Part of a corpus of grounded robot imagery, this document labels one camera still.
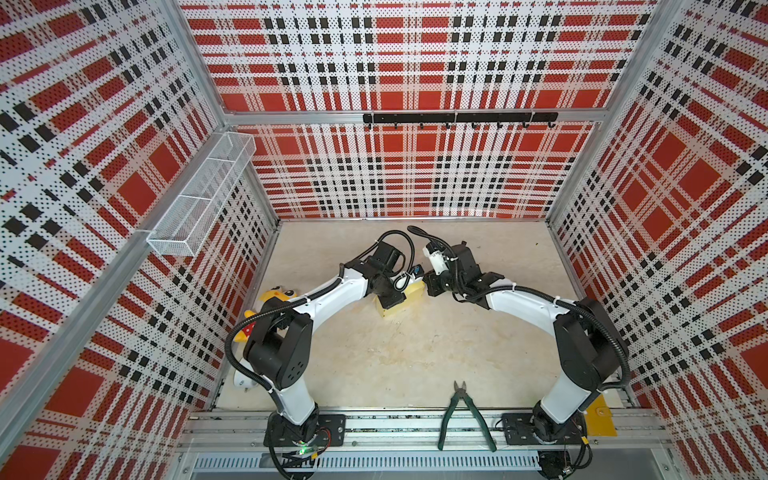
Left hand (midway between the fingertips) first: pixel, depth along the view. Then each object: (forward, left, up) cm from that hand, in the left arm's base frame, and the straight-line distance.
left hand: (398, 290), depth 90 cm
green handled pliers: (-27, -17, -8) cm, 33 cm away
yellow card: (-33, -51, -8) cm, 62 cm away
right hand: (+3, -8, +3) cm, 9 cm away
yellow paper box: (-2, -4, +1) cm, 5 cm away
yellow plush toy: (+1, +39, -2) cm, 39 cm away
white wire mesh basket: (+18, +67, +12) cm, 71 cm away
